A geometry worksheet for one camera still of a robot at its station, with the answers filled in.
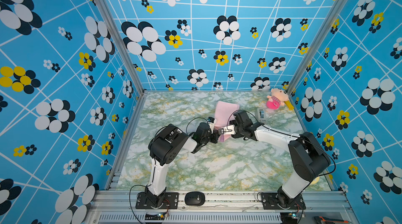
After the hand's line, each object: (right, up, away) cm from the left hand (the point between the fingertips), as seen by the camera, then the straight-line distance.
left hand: (222, 133), depth 96 cm
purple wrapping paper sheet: (+1, +11, +1) cm, 11 cm away
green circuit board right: (+28, -34, -26) cm, 51 cm away
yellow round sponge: (+44, -20, -20) cm, 53 cm away
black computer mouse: (-15, -26, -24) cm, 39 cm away
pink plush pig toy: (+40, +22, +12) cm, 48 cm away
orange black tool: (+40, -33, -28) cm, 59 cm away
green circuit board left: (-32, -34, -26) cm, 53 cm away
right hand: (+7, +6, -1) cm, 9 cm away
